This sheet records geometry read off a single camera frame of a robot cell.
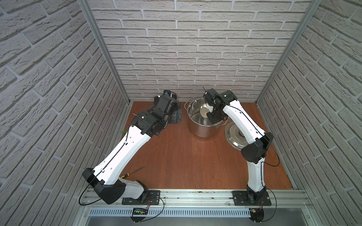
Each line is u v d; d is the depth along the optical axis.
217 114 0.28
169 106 0.48
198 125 0.85
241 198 0.73
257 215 0.70
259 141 0.49
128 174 0.81
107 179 0.37
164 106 0.47
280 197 0.77
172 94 1.17
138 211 0.72
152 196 0.74
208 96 0.66
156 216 0.68
